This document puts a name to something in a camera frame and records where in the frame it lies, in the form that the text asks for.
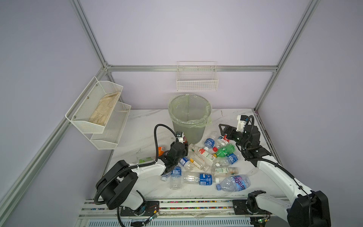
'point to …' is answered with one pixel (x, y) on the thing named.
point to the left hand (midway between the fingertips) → (183, 143)
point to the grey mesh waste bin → (194, 135)
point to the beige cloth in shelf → (104, 108)
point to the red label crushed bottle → (223, 141)
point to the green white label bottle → (224, 171)
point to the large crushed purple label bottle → (234, 183)
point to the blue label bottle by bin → (210, 142)
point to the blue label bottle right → (229, 160)
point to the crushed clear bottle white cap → (164, 177)
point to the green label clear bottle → (141, 160)
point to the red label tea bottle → (185, 140)
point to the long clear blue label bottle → (199, 178)
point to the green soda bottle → (229, 149)
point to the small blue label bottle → (186, 163)
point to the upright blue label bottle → (175, 178)
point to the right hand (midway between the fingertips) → (221, 127)
